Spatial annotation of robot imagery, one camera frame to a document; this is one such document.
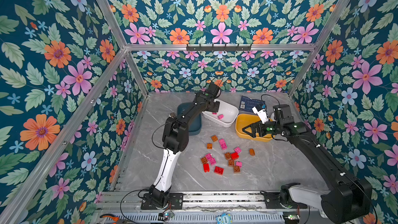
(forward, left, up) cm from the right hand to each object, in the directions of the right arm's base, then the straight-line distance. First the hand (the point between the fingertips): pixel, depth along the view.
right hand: (252, 124), depth 78 cm
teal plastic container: (+7, +32, -13) cm, 35 cm away
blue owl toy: (-38, +14, -19) cm, 45 cm away
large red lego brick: (-17, +16, -20) cm, 31 cm away
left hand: (+19, +19, -9) cm, 28 cm away
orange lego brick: (-13, +10, -21) cm, 26 cm away
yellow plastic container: (+16, 0, -19) cm, 24 cm away
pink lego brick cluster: (-11, +21, -21) cm, 31 cm away
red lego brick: (-16, +24, -19) cm, 35 cm away
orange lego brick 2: (-4, +22, -19) cm, 30 cm away
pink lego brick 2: (-6, +6, -19) cm, 20 cm away
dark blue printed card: (+30, -4, -18) cm, 36 cm away
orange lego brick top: (+2, +20, -19) cm, 28 cm away
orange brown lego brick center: (-8, +12, -21) cm, 25 cm away
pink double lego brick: (-1, +14, -20) cm, 24 cm away
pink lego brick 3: (+18, +15, -19) cm, 30 cm away
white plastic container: (+21, +11, -20) cm, 31 cm away
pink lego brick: (-13, +5, -21) cm, 25 cm away
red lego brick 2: (-9, +8, -19) cm, 23 cm away
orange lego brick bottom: (-16, +7, -20) cm, 27 cm away
